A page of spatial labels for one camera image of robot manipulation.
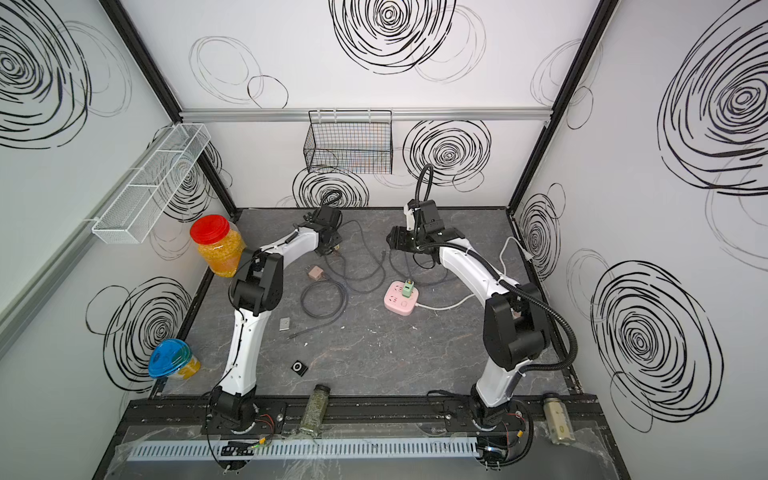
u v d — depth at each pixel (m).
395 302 0.91
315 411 0.72
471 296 0.94
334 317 0.92
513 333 0.46
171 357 0.74
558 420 0.71
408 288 0.89
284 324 0.89
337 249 1.05
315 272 0.99
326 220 0.89
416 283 0.91
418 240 0.69
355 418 0.75
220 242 0.92
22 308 0.52
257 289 0.62
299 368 0.81
